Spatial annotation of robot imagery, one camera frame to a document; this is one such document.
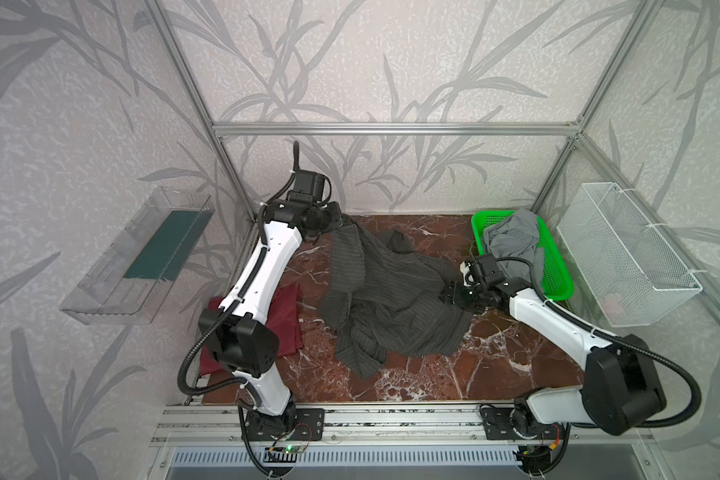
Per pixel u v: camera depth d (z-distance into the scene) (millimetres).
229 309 439
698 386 394
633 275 633
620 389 418
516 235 1081
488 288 654
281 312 896
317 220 665
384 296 934
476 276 698
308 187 601
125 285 634
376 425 753
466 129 1858
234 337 437
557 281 953
